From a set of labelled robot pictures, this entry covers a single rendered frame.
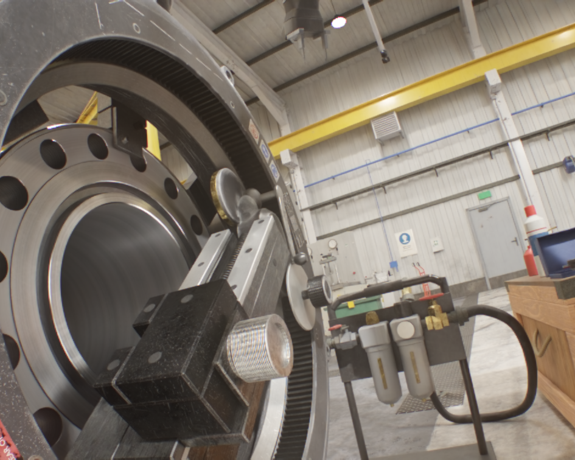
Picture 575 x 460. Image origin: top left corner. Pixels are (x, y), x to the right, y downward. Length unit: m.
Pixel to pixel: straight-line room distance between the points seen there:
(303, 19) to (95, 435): 0.76
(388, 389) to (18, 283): 1.00
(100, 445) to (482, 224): 10.86
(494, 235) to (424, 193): 2.18
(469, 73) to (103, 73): 11.28
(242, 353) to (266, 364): 0.02
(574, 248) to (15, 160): 1.25
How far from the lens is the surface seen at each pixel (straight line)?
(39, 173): 0.47
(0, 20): 0.34
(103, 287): 0.73
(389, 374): 1.20
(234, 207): 0.62
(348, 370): 1.29
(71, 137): 0.52
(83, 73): 0.47
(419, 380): 1.19
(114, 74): 0.51
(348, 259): 7.01
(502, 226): 11.05
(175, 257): 0.63
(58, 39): 0.37
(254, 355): 0.26
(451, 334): 1.25
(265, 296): 0.48
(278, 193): 0.65
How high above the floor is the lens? 0.54
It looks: 11 degrees up
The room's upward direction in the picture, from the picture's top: 13 degrees counter-clockwise
